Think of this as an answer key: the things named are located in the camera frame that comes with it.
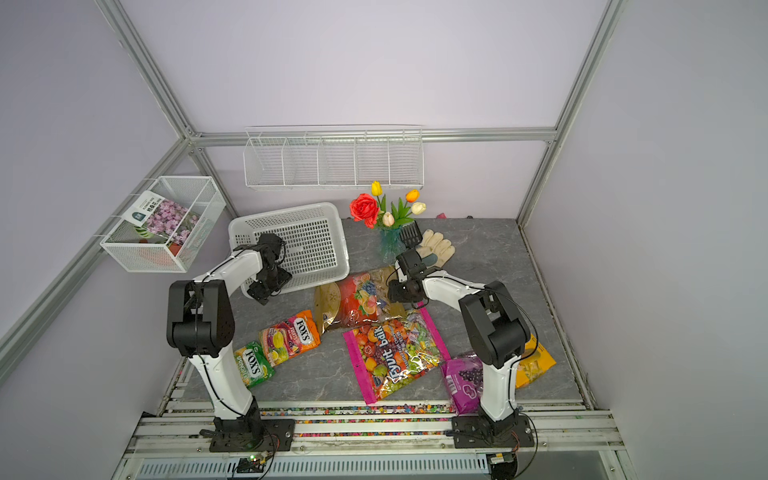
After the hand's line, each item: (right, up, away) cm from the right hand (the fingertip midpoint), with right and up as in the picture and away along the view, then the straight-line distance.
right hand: (394, 291), depth 97 cm
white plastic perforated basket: (-28, +13, +8) cm, 32 cm away
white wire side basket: (-66, +13, -23) cm, 71 cm away
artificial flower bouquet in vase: (-2, +22, -16) cm, 27 cm away
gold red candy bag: (-12, -2, -4) cm, 13 cm away
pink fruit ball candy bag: (-1, -15, -14) cm, 21 cm away
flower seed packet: (-57, +21, -23) cm, 65 cm away
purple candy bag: (+19, -20, -20) cm, 34 cm away
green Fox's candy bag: (-40, -19, -13) cm, 46 cm away
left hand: (-37, +1, -1) cm, 37 cm away
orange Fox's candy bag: (-29, -12, -8) cm, 33 cm away
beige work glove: (+15, +13, +13) cm, 24 cm away
